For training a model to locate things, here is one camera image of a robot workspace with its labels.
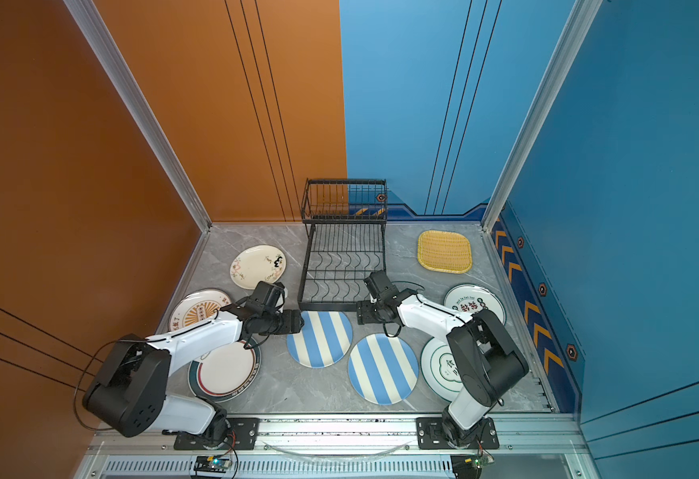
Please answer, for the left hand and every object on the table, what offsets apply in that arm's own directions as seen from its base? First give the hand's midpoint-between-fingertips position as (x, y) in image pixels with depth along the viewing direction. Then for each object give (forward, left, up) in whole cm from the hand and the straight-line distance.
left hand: (296, 319), depth 91 cm
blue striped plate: (-6, -9, -3) cm, 11 cm away
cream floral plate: (+24, +18, -3) cm, 30 cm away
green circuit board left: (-36, +16, -4) cm, 40 cm away
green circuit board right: (-36, -46, -3) cm, 58 cm away
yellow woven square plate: (+30, -51, -3) cm, 60 cm away
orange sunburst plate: (+5, +34, -2) cm, 34 cm away
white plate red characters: (+9, -56, -2) cm, 57 cm away
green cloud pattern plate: (-15, -42, -2) cm, 45 cm away
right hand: (+2, -22, +1) cm, 22 cm away
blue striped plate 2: (-14, -26, -2) cm, 30 cm away
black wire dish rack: (+32, -14, -1) cm, 36 cm away
